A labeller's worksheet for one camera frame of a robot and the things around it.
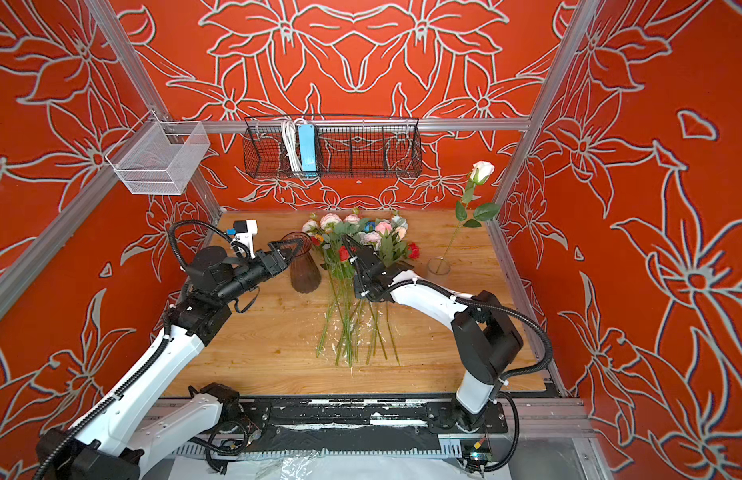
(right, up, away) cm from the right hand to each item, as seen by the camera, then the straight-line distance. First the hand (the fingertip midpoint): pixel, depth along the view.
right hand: (358, 284), depth 88 cm
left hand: (-14, +12, -21) cm, 28 cm away
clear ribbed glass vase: (+23, +5, -6) cm, 24 cm away
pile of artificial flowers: (-3, -10, 0) cm, 11 cm away
